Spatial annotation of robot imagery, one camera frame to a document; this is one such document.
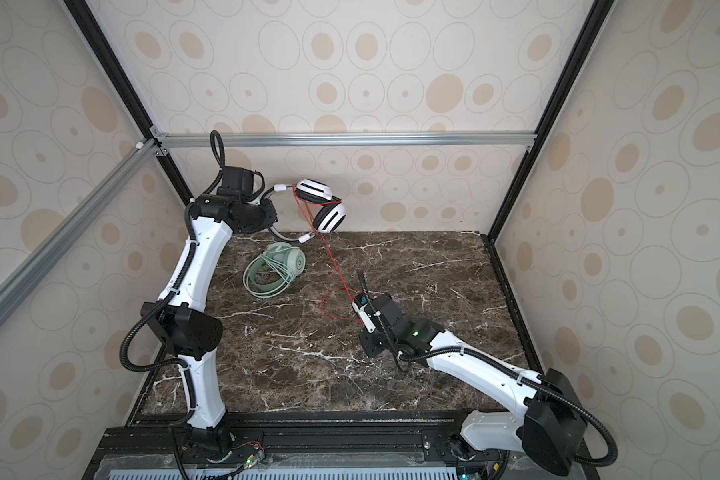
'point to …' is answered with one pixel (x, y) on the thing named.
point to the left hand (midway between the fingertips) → (278, 208)
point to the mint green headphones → (273, 270)
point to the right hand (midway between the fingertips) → (365, 333)
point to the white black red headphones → (328, 219)
